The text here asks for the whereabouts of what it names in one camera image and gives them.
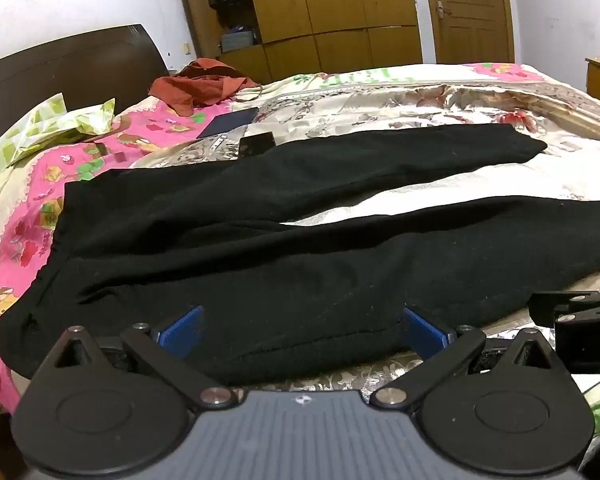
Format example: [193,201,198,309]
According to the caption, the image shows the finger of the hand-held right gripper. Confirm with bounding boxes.
[527,287,600,329]

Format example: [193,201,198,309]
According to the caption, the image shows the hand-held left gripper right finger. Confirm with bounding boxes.
[370,306,573,409]

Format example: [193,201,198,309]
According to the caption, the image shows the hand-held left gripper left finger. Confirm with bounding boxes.
[32,305,238,409]

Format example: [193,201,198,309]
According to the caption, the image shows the black pants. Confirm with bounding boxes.
[0,124,600,387]

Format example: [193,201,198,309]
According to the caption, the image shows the black phone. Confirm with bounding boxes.
[238,131,277,160]

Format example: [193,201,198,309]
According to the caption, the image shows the pink floral bedsheet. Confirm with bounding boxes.
[0,62,548,421]

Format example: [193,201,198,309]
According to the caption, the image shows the cream cloth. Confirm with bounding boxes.
[0,162,68,286]

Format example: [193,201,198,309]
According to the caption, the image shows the silver floral quilt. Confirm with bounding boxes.
[130,62,600,396]

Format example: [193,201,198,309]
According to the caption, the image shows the rust red garment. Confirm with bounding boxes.
[148,59,261,115]

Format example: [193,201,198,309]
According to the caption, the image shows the green white checked pillow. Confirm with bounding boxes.
[0,92,117,178]

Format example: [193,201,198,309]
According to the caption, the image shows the dark brown headboard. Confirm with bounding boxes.
[0,24,170,158]

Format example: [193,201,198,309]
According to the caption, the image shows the grey storage box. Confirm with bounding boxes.
[220,31,259,53]

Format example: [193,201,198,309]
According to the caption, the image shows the wooden door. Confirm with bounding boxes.
[420,0,516,65]

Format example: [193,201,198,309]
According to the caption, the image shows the wooden wardrobe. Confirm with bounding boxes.
[172,0,423,85]

